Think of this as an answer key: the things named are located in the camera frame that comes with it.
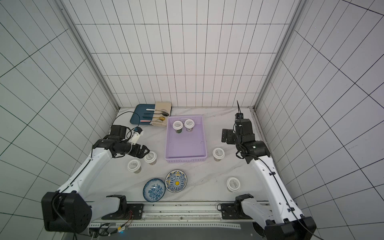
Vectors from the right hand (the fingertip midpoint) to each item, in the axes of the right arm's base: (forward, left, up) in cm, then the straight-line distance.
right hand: (227, 130), depth 76 cm
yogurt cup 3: (-15, +50, -16) cm, 55 cm away
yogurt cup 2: (-10, +42, -17) cm, 47 cm away
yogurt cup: (+16, +22, -17) cm, 32 cm away
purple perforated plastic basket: (+3, +23, -24) cm, 33 cm away
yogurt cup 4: (-4, +3, -17) cm, 18 cm away
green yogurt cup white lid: (+15, +30, -17) cm, 37 cm away
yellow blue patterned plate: (-20, +27, -22) cm, 40 cm away
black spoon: (+30, +43, -22) cm, 57 cm away
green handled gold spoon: (+26, +45, -23) cm, 57 cm away
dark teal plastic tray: (+24, +65, -23) cm, 73 cm away
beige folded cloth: (+38, +47, -21) cm, 64 cm away
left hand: (-9, +47, -11) cm, 49 cm away
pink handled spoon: (+22, +54, -22) cm, 62 cm away
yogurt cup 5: (-21, -4, -18) cm, 28 cm away
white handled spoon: (+34, +54, -22) cm, 67 cm away
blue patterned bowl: (-25, +38, -23) cm, 51 cm away
